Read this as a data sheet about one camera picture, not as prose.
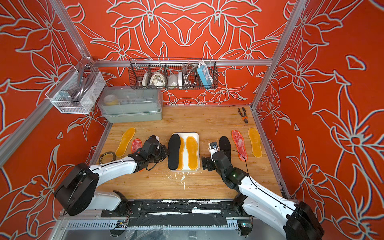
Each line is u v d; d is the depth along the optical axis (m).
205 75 0.88
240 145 0.96
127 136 1.01
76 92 0.78
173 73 0.96
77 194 0.41
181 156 0.91
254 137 1.00
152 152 0.70
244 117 1.12
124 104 1.01
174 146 0.90
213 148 0.71
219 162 0.60
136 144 0.97
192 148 0.95
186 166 0.88
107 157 0.91
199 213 0.73
